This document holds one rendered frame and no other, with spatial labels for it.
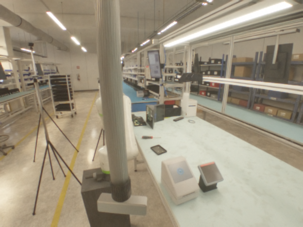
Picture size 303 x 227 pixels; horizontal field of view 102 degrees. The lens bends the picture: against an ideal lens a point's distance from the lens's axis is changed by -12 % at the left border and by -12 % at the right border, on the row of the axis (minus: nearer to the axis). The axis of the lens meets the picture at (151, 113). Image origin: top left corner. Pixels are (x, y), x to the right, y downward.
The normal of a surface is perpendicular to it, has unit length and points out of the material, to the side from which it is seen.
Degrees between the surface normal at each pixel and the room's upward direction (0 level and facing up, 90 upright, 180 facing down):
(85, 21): 90
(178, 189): 41
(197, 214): 0
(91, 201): 90
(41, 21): 90
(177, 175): 30
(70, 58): 90
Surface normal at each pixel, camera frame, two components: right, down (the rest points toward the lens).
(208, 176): 0.15, -0.66
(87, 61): 0.31, 0.28
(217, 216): 0.00, -0.96
